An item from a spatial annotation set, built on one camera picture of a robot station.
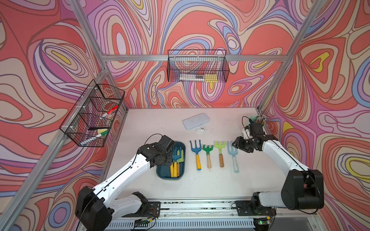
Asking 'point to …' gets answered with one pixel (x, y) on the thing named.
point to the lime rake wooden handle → (220, 147)
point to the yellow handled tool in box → (174, 168)
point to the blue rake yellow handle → (196, 150)
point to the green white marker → (104, 133)
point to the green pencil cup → (253, 119)
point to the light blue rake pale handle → (233, 153)
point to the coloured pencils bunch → (261, 119)
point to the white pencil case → (195, 121)
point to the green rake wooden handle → (207, 150)
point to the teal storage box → (164, 172)
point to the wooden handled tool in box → (179, 160)
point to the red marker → (116, 107)
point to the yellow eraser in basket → (211, 78)
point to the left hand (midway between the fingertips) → (168, 159)
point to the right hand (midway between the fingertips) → (236, 149)
